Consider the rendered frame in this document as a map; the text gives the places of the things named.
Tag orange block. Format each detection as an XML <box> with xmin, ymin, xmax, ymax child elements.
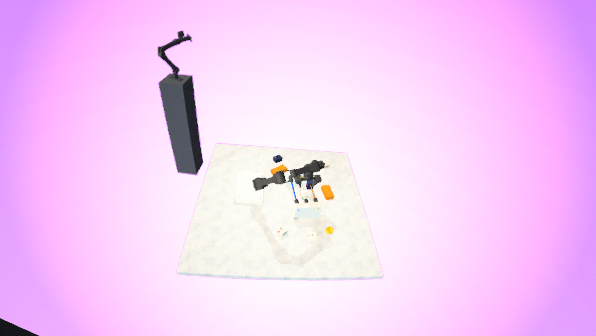
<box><xmin>321</xmin><ymin>185</ymin><xmax>335</xmax><ymax>200</ymax></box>
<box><xmin>271</xmin><ymin>165</ymin><xmax>287</xmax><ymax>174</ymax></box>

